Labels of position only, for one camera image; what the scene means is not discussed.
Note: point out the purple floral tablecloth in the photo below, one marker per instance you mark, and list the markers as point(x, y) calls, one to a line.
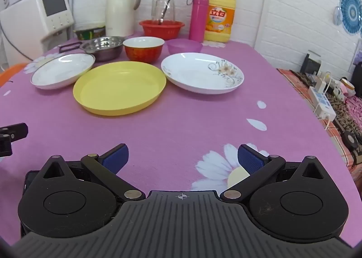
point(169, 127)

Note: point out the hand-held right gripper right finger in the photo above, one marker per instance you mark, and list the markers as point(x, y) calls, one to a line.
point(250, 159)

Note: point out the orange stool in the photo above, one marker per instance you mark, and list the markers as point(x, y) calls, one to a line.
point(11, 72)

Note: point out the blue round wall decoration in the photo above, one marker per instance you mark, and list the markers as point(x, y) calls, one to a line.
point(350, 11)

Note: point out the dark stirring stick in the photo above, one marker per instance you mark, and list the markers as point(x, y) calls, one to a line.
point(168, 3)

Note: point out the red bowl with white inside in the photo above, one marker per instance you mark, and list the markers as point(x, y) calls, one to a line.
point(142, 51)

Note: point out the stainless steel bowl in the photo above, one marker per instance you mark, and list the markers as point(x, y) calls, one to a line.
point(103, 47)

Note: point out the yellow detergent bottle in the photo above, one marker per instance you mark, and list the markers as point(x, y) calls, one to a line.
point(220, 20)

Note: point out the black box device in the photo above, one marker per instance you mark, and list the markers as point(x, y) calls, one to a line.
point(311, 64)

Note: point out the white plate with floral print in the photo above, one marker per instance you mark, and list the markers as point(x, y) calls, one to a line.
point(195, 74)

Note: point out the pink and white gadget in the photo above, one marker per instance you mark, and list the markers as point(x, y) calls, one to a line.
point(347, 86)

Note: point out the white charger plug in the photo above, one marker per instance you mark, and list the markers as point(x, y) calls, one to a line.
point(320, 84)

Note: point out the cream thermos jug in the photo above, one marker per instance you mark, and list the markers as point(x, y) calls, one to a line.
point(120, 11)

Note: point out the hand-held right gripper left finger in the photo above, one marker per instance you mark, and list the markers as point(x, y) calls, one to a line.
point(116, 159)

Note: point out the white power strip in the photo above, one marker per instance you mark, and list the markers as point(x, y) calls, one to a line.
point(322, 103)

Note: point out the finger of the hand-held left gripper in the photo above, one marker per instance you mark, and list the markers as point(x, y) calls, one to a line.
point(15, 130)

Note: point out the green instant noodle cup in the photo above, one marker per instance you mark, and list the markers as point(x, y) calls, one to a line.
point(89, 33)

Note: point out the red plastic basket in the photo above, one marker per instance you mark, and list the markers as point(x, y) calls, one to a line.
point(161, 31)

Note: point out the white plate with gold rim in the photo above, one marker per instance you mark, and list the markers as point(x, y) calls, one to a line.
point(60, 69)

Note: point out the white appliance with screen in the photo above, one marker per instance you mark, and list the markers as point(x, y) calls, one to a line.
point(28, 25)

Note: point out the yellow plastic plate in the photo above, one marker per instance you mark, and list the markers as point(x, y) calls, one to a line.
point(118, 88)

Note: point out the purple plastic bowl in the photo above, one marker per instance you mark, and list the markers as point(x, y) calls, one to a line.
point(183, 46)

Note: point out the pink bottle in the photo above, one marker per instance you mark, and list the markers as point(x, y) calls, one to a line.
point(198, 20)

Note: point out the clear glass jar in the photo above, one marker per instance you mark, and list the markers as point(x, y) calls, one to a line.
point(157, 6)

